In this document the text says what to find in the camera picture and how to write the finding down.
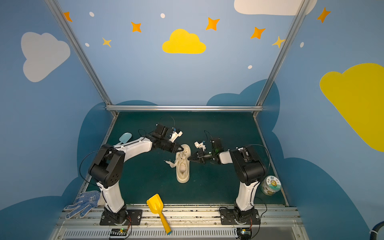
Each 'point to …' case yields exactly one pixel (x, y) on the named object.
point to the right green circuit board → (244, 233)
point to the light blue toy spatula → (125, 138)
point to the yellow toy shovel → (156, 205)
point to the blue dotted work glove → (84, 203)
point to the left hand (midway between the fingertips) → (182, 148)
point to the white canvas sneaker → (183, 164)
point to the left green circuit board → (119, 232)
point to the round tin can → (270, 185)
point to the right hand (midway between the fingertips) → (190, 158)
